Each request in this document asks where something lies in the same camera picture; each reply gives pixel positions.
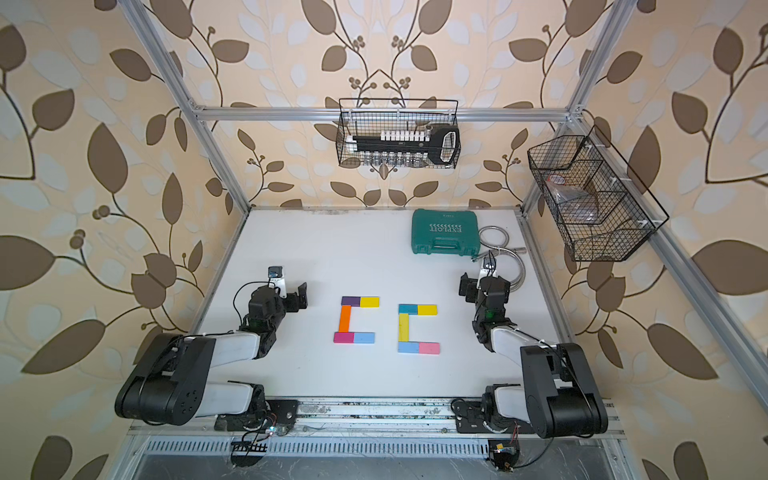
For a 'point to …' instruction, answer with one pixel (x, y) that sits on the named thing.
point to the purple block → (347, 302)
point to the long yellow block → (403, 327)
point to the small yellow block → (427, 310)
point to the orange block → (344, 321)
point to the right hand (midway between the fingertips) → (484, 276)
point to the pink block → (429, 348)
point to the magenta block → (344, 337)
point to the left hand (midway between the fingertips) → (284, 281)
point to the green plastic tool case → (445, 232)
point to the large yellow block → (370, 302)
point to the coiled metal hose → (492, 239)
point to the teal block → (411, 309)
